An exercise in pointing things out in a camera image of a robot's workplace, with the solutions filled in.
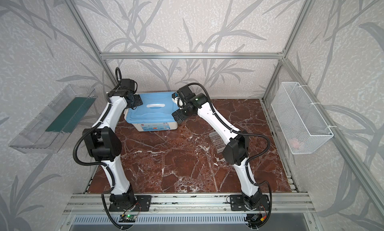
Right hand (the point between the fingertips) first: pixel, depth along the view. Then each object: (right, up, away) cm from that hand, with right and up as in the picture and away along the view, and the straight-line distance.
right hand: (182, 110), depth 85 cm
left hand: (-31, +7, +7) cm, 33 cm away
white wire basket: (+54, -7, -22) cm, 59 cm away
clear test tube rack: (+22, -20, +10) cm, 31 cm away
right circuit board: (+40, -54, -11) cm, 68 cm away
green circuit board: (-24, -52, -14) cm, 59 cm away
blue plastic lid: (-16, +2, +7) cm, 18 cm away
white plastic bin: (-23, -11, +11) cm, 28 cm away
